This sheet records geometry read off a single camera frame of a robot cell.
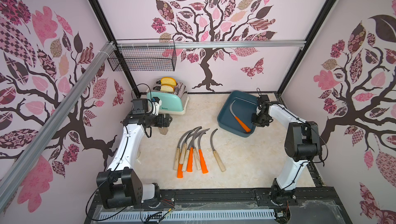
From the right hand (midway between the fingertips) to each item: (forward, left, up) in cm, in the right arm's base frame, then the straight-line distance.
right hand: (255, 122), depth 96 cm
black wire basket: (+55, +80, +12) cm, 98 cm away
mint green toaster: (+11, +53, +8) cm, 55 cm away
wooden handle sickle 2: (-16, +45, -3) cm, 48 cm away
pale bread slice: (+19, +56, +14) cm, 61 cm away
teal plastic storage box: (+11, +10, -5) cm, 15 cm away
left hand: (-6, +55, +13) cm, 57 cm away
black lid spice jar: (-4, +58, -1) cm, 58 cm away
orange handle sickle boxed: (-3, +4, -4) cm, 7 cm away
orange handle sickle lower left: (-28, +46, -4) cm, 54 cm away
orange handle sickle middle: (-25, +42, -4) cm, 49 cm away
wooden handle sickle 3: (-13, +39, -6) cm, 42 cm away
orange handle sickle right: (-26, +33, -5) cm, 43 cm away
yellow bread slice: (+25, +56, +15) cm, 63 cm away
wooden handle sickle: (-19, +49, -4) cm, 53 cm away
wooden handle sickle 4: (-19, +26, -5) cm, 33 cm away
